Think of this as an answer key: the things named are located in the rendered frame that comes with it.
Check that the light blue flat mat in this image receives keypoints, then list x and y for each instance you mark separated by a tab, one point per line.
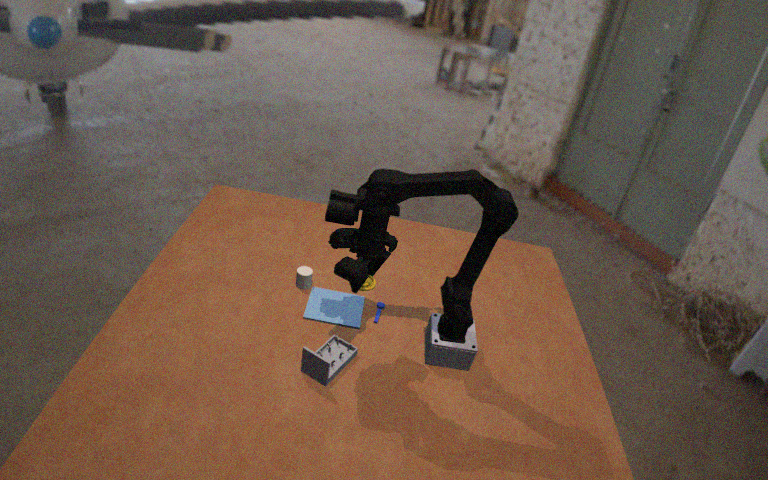
334	307

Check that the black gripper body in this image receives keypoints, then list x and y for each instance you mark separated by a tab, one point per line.
369	248

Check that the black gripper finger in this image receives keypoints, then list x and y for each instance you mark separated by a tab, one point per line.
355	288
373	266

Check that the yellow round plate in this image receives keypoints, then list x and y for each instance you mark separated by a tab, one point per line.
369	284

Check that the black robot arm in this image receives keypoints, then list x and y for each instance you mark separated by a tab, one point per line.
379	198

